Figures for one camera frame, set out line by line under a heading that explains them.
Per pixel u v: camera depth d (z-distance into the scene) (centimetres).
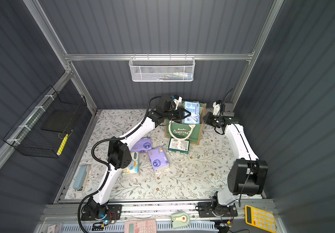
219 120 62
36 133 69
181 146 92
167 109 75
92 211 64
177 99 83
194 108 87
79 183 78
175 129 91
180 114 79
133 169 83
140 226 68
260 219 71
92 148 54
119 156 59
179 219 65
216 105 77
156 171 86
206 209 74
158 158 87
